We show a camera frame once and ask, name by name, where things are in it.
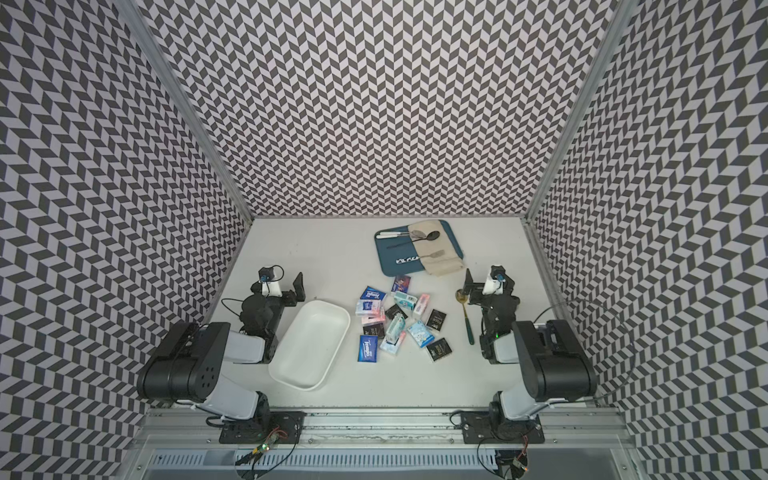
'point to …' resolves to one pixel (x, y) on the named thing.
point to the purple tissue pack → (401, 283)
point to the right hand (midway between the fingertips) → (483, 273)
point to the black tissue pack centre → (392, 311)
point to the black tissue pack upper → (436, 319)
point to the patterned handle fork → (435, 254)
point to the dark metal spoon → (431, 237)
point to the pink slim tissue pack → (423, 300)
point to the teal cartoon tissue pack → (405, 300)
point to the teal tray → (387, 256)
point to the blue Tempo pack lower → (368, 349)
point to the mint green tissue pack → (395, 329)
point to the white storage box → (309, 346)
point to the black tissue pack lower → (439, 349)
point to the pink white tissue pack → (377, 318)
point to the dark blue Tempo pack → (371, 293)
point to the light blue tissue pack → (421, 334)
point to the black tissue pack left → (374, 330)
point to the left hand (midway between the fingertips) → (287, 275)
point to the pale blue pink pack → (393, 341)
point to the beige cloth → (434, 247)
